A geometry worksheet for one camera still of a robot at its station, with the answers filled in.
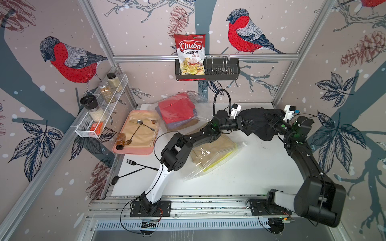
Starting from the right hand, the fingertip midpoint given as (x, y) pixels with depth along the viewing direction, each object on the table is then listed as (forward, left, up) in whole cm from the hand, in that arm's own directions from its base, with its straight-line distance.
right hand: (263, 112), depth 79 cm
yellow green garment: (-17, +21, -25) cm, 37 cm away
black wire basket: (+42, +23, +1) cm, 48 cm away
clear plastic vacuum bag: (+18, +33, -24) cm, 45 cm away
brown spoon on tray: (-6, +82, -25) cm, 86 cm away
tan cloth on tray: (+6, +78, -27) cm, 83 cm away
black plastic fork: (-20, +74, -27) cm, 82 cm away
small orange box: (-19, +78, +8) cm, 81 cm away
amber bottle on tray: (-7, +86, -23) cm, 89 cm away
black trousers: (-4, +1, -3) cm, 5 cm away
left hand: (-5, +5, -2) cm, 7 cm away
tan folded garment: (-17, +32, -18) cm, 40 cm away
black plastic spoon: (-29, +83, -28) cm, 92 cm away
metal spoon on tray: (+11, +79, -26) cm, 84 cm away
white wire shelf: (-13, +86, +4) cm, 87 cm away
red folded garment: (+18, +52, -17) cm, 57 cm away
